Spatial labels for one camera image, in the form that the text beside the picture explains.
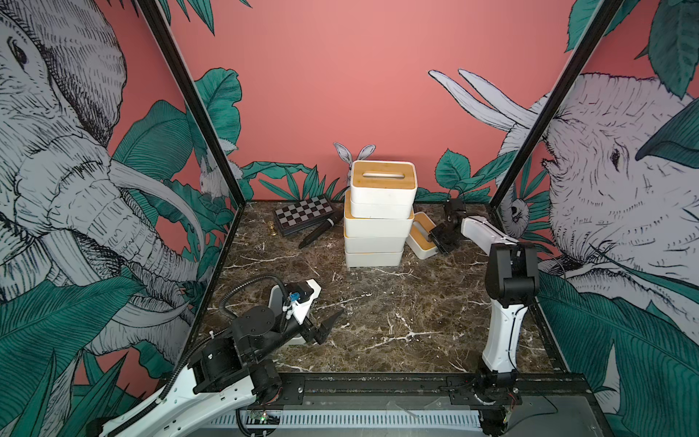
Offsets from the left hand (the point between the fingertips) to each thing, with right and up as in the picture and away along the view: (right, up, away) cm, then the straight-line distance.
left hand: (330, 294), depth 63 cm
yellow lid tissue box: (+12, +10, +27) cm, 31 cm away
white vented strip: (+4, -35, +7) cm, 36 cm away
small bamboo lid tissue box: (+29, +11, +38) cm, 49 cm away
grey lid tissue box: (+13, +21, +13) cm, 28 cm away
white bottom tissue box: (+9, +4, +34) cm, 36 cm away
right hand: (+34, +12, +39) cm, 54 cm away
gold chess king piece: (-29, +14, +45) cm, 55 cm away
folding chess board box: (-17, +21, +48) cm, 55 cm away
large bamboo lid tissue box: (+8, +16, +19) cm, 26 cm away
